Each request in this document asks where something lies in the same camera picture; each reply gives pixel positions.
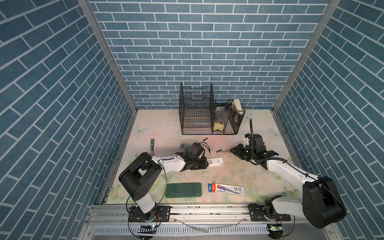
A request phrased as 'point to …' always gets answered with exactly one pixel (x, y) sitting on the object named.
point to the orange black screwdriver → (229, 151)
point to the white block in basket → (237, 106)
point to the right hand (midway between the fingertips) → (229, 148)
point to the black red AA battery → (218, 150)
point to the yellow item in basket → (218, 126)
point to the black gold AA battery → (206, 139)
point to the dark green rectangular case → (183, 190)
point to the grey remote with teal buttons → (184, 146)
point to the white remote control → (215, 161)
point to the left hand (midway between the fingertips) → (208, 165)
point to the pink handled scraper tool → (151, 153)
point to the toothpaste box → (227, 189)
